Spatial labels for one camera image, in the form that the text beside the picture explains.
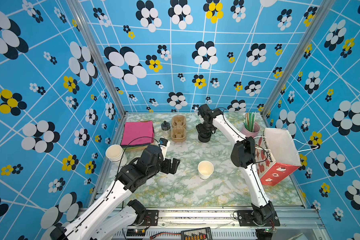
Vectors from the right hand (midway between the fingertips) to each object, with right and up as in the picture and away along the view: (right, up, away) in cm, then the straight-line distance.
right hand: (205, 130), depth 101 cm
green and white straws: (+27, +4, -6) cm, 28 cm away
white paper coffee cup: (-3, -20, -20) cm, 29 cm away
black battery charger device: (-5, -47, -33) cm, 58 cm away
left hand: (-20, -13, -29) cm, 38 cm away
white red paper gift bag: (+29, -11, -31) cm, 44 cm away
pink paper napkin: (-55, -1, +13) cm, 56 cm away
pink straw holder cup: (+29, -2, -8) cm, 30 cm away
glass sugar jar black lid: (-27, +2, -3) cm, 27 cm away
